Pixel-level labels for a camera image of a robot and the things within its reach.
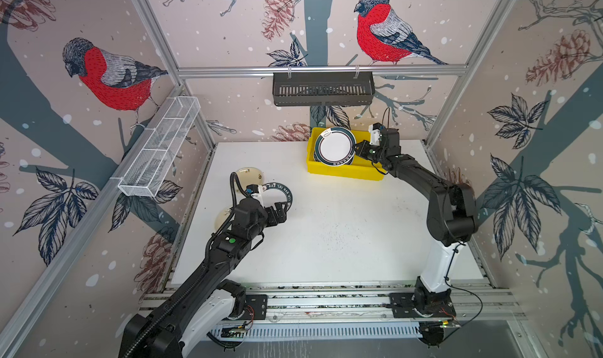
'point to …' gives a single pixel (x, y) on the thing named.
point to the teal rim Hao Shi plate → (275, 192)
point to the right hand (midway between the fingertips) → (353, 143)
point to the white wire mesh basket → (158, 146)
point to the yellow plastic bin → (359, 169)
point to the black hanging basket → (323, 90)
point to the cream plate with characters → (250, 176)
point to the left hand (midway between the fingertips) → (281, 201)
